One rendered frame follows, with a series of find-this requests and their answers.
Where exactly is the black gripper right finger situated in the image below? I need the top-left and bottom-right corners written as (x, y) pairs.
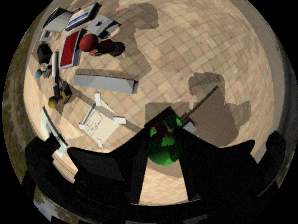
top-left (173, 125), bottom-right (255, 201)

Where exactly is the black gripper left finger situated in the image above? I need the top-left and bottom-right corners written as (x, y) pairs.
top-left (67, 125), bottom-right (152, 205)

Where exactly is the grey cylinder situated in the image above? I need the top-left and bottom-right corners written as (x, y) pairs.
top-left (52, 52), bottom-right (60, 97)

